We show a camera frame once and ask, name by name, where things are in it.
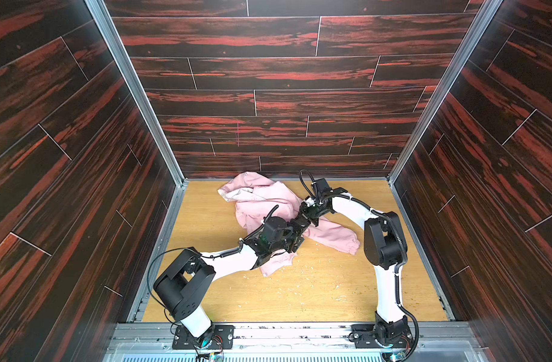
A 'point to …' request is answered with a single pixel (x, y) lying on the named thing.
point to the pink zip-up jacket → (256, 196)
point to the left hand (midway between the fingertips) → (311, 230)
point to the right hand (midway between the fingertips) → (295, 221)
